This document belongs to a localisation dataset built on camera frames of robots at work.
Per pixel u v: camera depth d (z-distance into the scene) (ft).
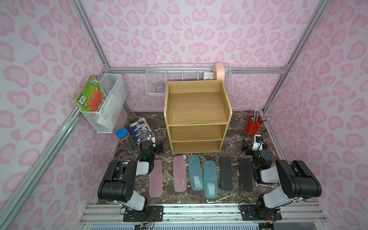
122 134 2.70
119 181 1.52
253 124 3.31
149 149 2.35
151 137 2.63
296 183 1.46
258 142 2.47
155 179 2.75
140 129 3.49
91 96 2.35
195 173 2.82
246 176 2.82
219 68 2.69
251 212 2.39
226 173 2.82
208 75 2.98
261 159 2.29
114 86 2.87
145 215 2.18
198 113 2.48
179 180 2.72
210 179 2.76
